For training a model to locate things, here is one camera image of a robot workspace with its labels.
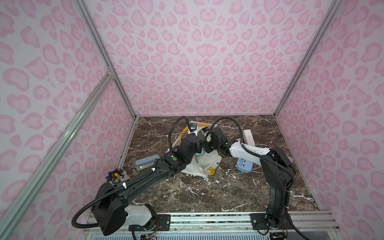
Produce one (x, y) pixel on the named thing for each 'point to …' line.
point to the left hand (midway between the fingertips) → (198, 136)
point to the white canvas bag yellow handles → (203, 164)
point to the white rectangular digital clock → (248, 138)
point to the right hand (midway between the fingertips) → (205, 142)
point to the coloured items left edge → (116, 175)
